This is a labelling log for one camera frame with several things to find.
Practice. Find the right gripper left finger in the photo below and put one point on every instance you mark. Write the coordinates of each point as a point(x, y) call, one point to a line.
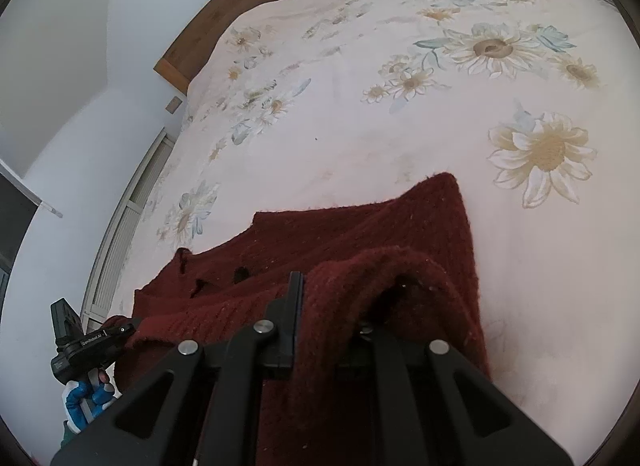
point(199, 405)

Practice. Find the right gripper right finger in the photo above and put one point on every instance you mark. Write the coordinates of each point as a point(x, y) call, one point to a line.
point(426, 404)

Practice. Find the dark red knit sweater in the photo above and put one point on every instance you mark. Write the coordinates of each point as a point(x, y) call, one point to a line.
point(410, 257)

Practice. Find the blue gloved left hand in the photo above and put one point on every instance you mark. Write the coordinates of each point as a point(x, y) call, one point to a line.
point(86, 399)

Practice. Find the white louvered radiator cover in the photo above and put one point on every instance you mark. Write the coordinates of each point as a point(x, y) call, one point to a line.
point(111, 256)

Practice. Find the dark window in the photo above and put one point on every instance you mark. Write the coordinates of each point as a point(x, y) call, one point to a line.
point(18, 207)

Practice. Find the left wall switch plate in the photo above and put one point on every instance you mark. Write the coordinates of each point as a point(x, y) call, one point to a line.
point(173, 105)

